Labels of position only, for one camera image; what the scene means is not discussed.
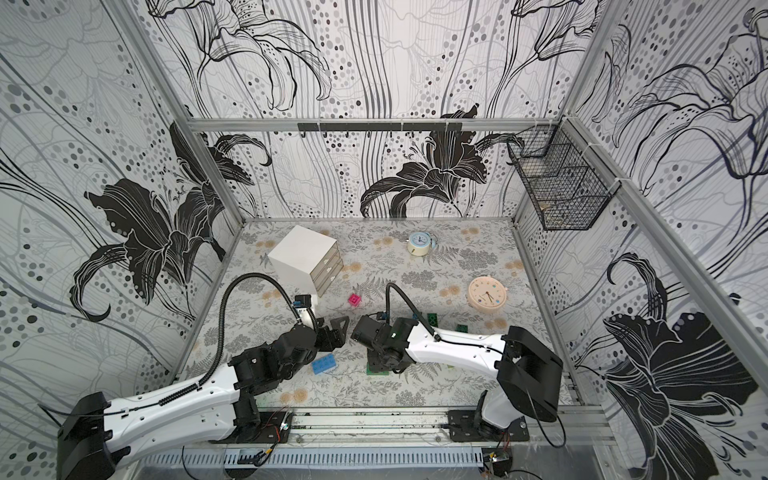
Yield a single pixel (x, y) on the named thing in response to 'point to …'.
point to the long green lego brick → (369, 372)
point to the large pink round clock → (486, 294)
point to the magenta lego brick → (354, 299)
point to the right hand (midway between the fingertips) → (380, 362)
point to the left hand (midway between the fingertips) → (341, 326)
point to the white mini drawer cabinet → (308, 260)
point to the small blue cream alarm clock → (420, 243)
